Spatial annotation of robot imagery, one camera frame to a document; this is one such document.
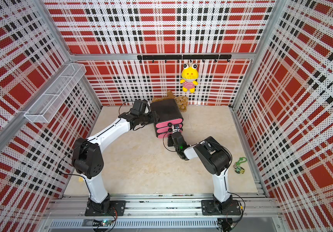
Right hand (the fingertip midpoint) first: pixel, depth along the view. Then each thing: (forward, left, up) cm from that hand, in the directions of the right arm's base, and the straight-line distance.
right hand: (171, 134), depth 100 cm
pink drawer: (+1, +1, +12) cm, 12 cm away
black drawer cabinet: (+7, +2, +13) cm, 15 cm away
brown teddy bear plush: (+28, -8, +5) cm, 30 cm away
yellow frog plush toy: (+26, -12, +31) cm, 42 cm away
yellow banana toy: (-39, +32, +29) cm, 58 cm away
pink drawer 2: (0, +4, -1) cm, 4 cm away
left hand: (+3, +8, +14) cm, 17 cm away
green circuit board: (-50, +31, -1) cm, 59 cm away
